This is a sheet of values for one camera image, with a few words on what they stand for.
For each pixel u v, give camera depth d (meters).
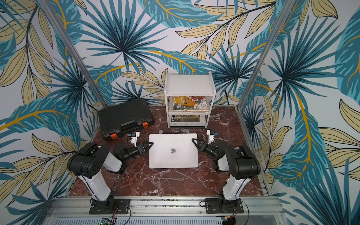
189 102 0.95
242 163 0.49
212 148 0.80
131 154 0.78
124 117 1.01
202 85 0.83
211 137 0.83
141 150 0.80
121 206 0.73
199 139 0.87
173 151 0.86
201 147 0.81
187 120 1.04
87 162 0.48
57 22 0.73
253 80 1.01
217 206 0.73
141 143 0.81
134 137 0.82
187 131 0.89
